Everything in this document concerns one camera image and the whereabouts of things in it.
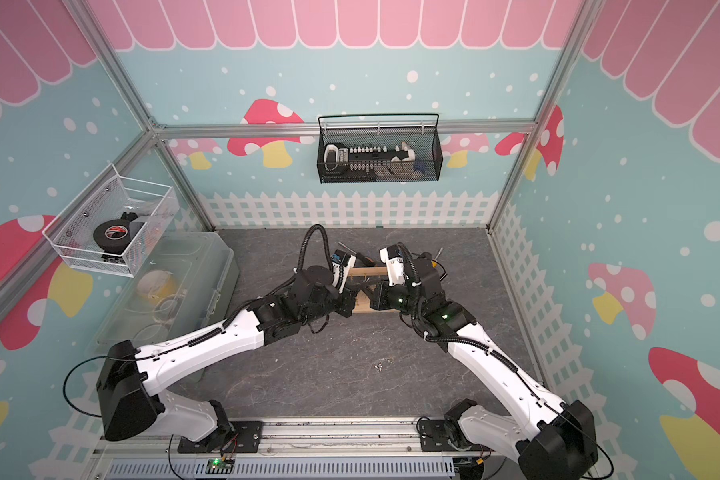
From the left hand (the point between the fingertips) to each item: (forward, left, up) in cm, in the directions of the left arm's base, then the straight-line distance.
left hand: (359, 291), depth 76 cm
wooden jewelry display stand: (-5, -1, +4) cm, 7 cm away
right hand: (-1, 0, +3) cm, 4 cm away
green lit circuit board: (-36, +34, -25) cm, 55 cm away
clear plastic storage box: (+2, +45, -2) cm, 45 cm away
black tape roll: (+7, +59, +12) cm, 61 cm away
